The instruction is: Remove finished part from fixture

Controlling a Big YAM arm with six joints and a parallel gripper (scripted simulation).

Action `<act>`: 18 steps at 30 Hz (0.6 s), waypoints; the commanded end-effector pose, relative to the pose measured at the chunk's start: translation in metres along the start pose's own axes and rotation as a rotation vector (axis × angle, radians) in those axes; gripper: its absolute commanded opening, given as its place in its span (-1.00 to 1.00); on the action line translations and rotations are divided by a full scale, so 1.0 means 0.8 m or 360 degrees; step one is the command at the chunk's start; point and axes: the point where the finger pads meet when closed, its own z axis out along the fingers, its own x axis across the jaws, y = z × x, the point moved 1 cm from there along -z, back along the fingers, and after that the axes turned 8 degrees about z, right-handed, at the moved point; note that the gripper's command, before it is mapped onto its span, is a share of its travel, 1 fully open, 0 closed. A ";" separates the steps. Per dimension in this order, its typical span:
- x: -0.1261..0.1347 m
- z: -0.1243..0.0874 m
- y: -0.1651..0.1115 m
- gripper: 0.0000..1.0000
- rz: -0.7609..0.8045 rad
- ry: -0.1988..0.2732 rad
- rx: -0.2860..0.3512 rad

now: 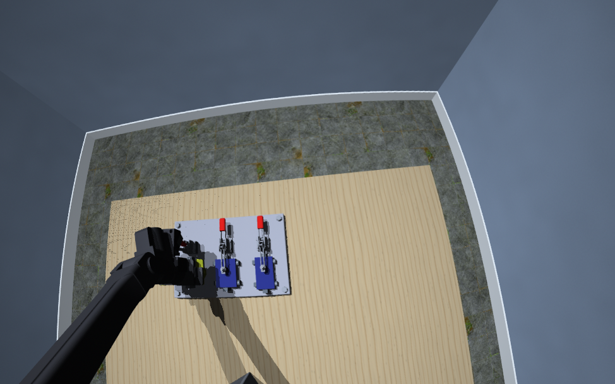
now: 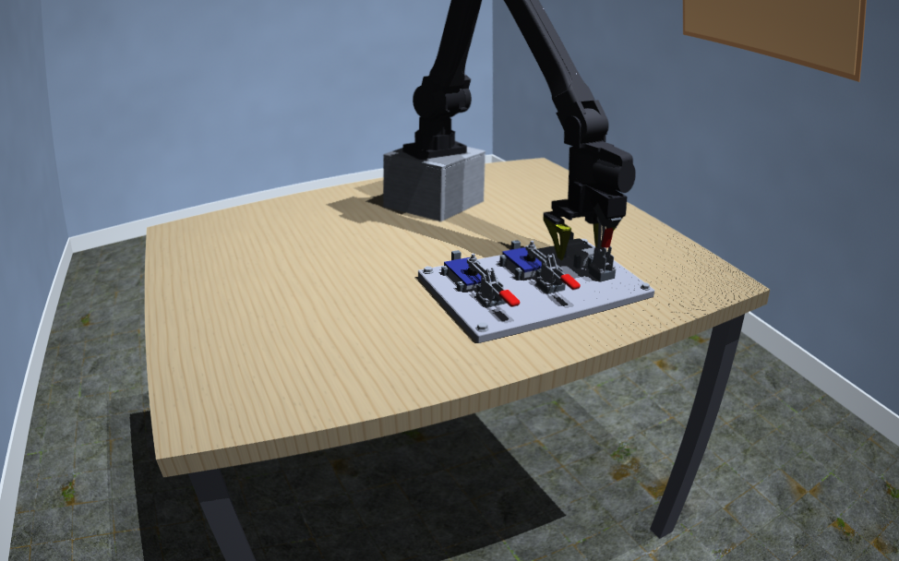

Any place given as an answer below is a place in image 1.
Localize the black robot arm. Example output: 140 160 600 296
19 227 187 384

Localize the blue rectangular block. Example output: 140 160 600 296
254 256 275 289
215 258 238 287

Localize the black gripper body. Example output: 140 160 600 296
159 260 203 285

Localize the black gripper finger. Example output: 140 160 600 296
196 259 206 285

